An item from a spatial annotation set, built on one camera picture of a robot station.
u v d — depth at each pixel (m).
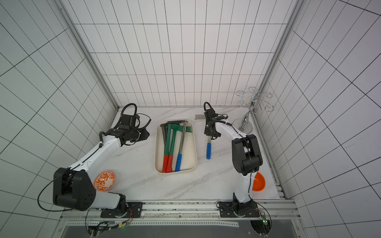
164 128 1.00
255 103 0.86
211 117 0.74
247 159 0.51
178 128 1.02
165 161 0.83
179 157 0.88
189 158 0.90
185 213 0.73
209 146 0.95
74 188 0.41
